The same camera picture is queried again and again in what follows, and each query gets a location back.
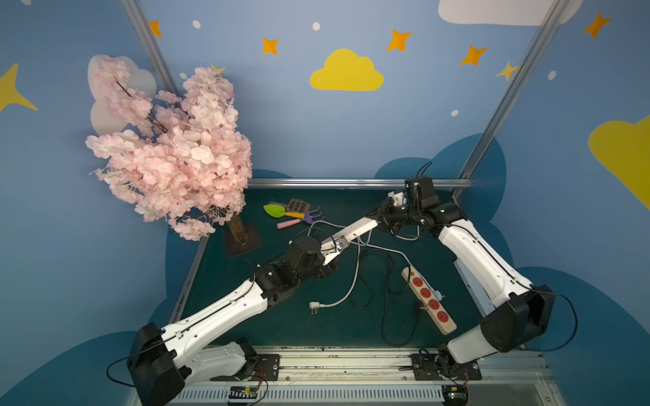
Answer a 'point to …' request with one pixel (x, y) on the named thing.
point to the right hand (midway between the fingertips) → (367, 213)
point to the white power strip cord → (315, 305)
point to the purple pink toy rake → (309, 219)
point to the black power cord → (386, 296)
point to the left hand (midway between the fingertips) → (327, 241)
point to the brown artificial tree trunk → (237, 228)
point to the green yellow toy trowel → (278, 211)
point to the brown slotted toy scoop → (294, 205)
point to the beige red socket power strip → (429, 301)
